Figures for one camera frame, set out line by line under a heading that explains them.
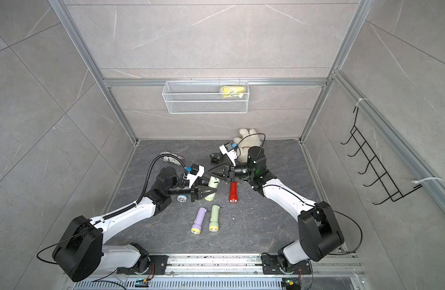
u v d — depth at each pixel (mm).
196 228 812
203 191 672
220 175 676
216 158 1072
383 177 627
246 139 1074
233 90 843
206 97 1005
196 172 635
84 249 408
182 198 903
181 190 660
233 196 906
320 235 427
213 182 670
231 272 730
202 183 696
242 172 657
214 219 833
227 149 647
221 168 661
